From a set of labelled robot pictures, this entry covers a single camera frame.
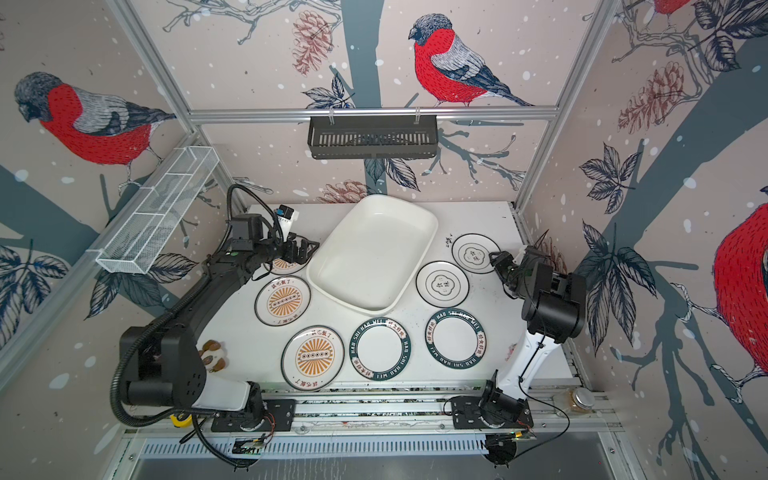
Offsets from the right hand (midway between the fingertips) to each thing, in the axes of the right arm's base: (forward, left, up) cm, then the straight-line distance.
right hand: (494, 260), depth 101 cm
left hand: (-8, +60, +20) cm, 64 cm away
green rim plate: (-31, +38, -2) cm, 49 cm away
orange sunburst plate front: (-34, +57, -2) cm, 66 cm away
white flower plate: (-9, +18, -2) cm, 20 cm away
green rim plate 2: (-26, +15, -4) cm, 31 cm away
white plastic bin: (+2, +44, -2) cm, 44 cm away
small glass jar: (-44, -10, +7) cm, 45 cm away
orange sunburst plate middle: (-17, +71, -1) cm, 73 cm away
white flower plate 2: (+5, +7, -3) cm, 9 cm away
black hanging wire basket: (+35, +43, +27) cm, 62 cm away
